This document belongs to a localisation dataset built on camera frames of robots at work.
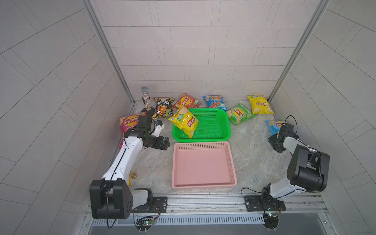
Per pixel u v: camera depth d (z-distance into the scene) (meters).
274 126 0.95
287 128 0.73
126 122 0.93
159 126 0.73
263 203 0.67
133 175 0.78
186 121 0.93
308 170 0.46
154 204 0.70
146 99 0.93
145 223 0.65
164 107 1.03
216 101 1.05
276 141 0.70
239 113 1.01
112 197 0.38
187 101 1.07
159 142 0.70
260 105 1.07
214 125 1.04
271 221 0.68
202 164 0.84
